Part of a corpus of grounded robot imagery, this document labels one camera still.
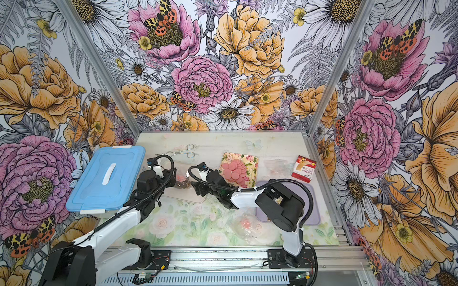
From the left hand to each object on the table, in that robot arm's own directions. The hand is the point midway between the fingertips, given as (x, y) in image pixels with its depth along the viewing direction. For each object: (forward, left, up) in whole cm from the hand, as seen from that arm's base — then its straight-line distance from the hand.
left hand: (172, 174), depth 87 cm
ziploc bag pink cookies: (+11, -55, -12) cm, 57 cm away
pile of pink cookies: (+8, -30, -11) cm, 33 cm away
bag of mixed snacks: (-22, -36, -9) cm, 43 cm away
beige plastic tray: (-3, -4, -10) cm, 11 cm away
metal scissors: (+23, -3, -13) cm, 26 cm away
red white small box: (+8, -68, -8) cm, 69 cm away
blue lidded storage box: (-6, +25, +6) cm, 26 cm away
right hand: (-2, -12, -4) cm, 13 cm away
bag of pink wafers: (0, -3, -6) cm, 7 cm away
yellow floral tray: (+14, -40, -12) cm, 44 cm away
